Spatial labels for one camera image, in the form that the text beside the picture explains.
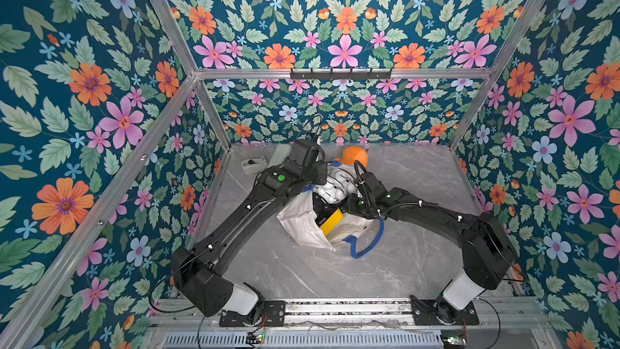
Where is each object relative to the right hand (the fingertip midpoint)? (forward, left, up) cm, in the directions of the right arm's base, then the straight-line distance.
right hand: (350, 202), depth 87 cm
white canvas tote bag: (-14, -3, +3) cm, 14 cm away
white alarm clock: (+5, +4, +4) cm, 8 cm away
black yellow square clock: (-5, +8, 0) cm, 10 cm away
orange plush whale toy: (+26, -1, -2) cm, 26 cm away
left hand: (+2, +9, +18) cm, 20 cm away
